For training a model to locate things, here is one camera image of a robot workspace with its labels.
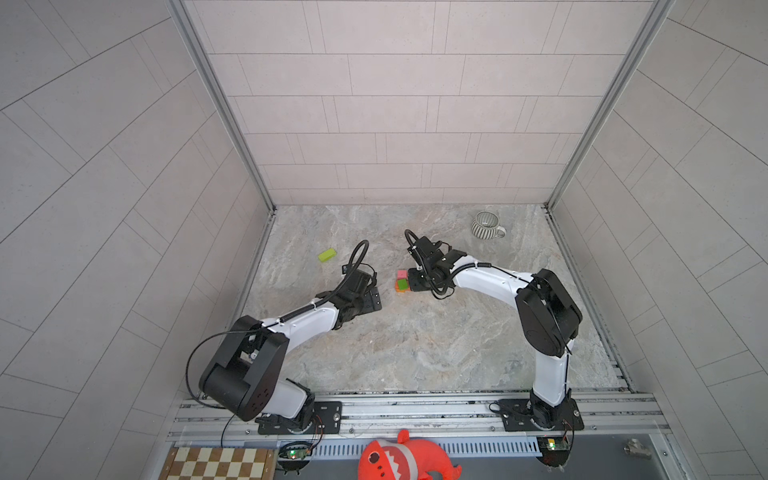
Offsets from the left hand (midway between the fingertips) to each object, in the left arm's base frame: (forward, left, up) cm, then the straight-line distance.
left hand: (373, 296), depth 91 cm
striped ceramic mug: (+28, -40, +1) cm, 48 cm away
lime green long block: (+16, +17, -1) cm, 23 cm away
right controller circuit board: (-38, -44, -1) cm, 58 cm away
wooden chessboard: (-41, +30, +4) cm, 51 cm away
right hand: (+3, -12, +2) cm, 12 cm away
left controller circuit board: (-39, +14, +3) cm, 42 cm away
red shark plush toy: (-40, -10, +8) cm, 42 cm away
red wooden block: (+2, -9, -1) cm, 9 cm away
